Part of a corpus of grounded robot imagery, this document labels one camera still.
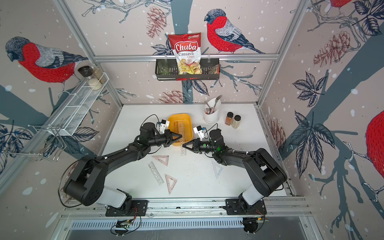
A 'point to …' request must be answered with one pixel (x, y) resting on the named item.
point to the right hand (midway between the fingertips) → (183, 146)
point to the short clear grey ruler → (155, 173)
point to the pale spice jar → (236, 122)
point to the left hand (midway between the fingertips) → (184, 134)
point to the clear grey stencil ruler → (182, 151)
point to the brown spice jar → (229, 118)
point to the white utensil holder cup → (211, 110)
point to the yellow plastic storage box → (181, 124)
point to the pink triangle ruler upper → (158, 157)
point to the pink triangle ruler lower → (170, 188)
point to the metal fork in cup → (218, 97)
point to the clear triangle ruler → (217, 168)
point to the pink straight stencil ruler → (176, 126)
